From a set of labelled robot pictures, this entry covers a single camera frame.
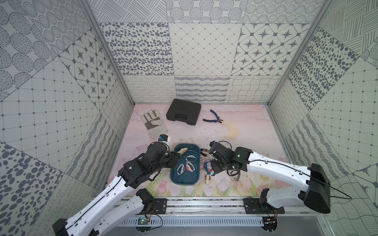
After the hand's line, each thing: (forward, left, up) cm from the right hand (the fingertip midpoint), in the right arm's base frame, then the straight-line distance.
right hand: (216, 166), depth 77 cm
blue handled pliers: (+39, -3, -9) cm, 40 cm away
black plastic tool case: (+45, +19, -6) cm, 49 cm away
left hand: (0, +19, +11) cm, 21 cm away
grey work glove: (+35, +43, -8) cm, 56 cm away
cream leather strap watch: (+12, +20, -7) cm, 24 cm away
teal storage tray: (-1, +15, -9) cm, 18 cm away
